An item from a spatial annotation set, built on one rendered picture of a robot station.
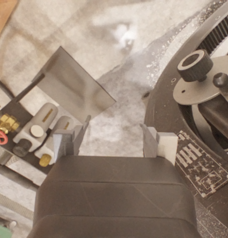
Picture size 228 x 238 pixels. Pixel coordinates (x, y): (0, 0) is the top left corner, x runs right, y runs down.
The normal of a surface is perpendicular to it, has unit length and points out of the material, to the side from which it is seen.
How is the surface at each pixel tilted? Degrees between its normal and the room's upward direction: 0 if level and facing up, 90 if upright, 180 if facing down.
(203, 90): 90
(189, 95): 90
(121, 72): 0
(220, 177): 90
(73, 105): 0
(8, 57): 0
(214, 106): 90
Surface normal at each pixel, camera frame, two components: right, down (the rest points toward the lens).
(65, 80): -0.12, 0.61
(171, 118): -0.68, -0.63
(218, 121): -1.00, -0.01
